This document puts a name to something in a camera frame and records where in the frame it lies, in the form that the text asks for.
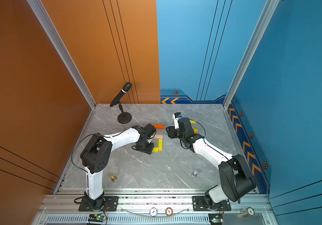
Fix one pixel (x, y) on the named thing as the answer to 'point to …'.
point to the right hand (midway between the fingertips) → (170, 128)
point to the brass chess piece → (113, 178)
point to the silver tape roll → (246, 213)
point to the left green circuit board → (97, 218)
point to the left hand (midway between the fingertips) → (149, 149)
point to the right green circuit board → (215, 219)
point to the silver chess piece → (194, 174)
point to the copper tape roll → (169, 211)
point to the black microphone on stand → (124, 117)
